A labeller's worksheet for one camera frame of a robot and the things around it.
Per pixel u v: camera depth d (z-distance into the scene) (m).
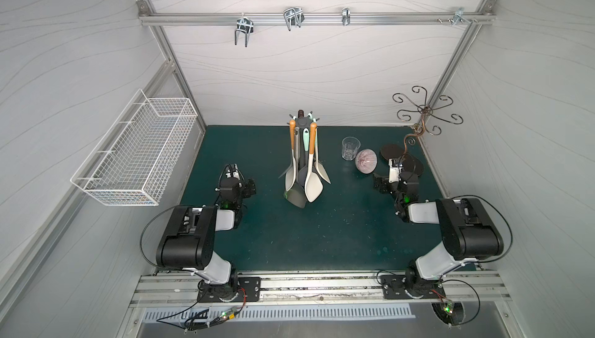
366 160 1.04
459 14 0.77
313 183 0.84
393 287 0.73
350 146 1.08
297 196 0.85
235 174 0.82
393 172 0.84
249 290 0.73
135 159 0.69
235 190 0.73
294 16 0.77
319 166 0.92
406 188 0.73
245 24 0.78
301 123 0.68
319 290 0.75
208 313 0.71
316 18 0.78
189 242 0.45
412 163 1.06
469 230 0.47
